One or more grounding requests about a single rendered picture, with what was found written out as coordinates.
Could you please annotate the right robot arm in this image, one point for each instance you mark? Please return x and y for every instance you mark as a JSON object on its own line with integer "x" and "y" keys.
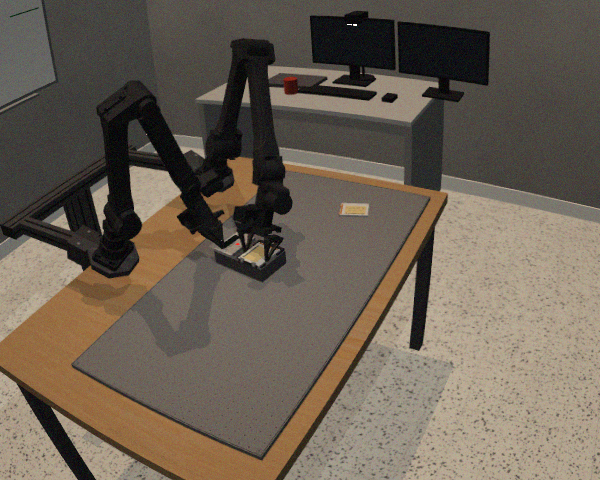
{"x": 129, "y": 103}

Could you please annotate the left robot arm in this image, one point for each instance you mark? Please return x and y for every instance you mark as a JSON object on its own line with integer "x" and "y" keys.
{"x": 255, "y": 54}

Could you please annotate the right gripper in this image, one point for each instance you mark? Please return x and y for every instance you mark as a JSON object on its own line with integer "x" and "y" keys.
{"x": 207, "y": 225}

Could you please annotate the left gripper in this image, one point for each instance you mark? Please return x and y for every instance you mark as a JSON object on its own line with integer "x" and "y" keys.
{"x": 263, "y": 232}

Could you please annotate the white cassette with copper tabs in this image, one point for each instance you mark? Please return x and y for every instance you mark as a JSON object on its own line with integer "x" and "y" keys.
{"x": 257, "y": 255}

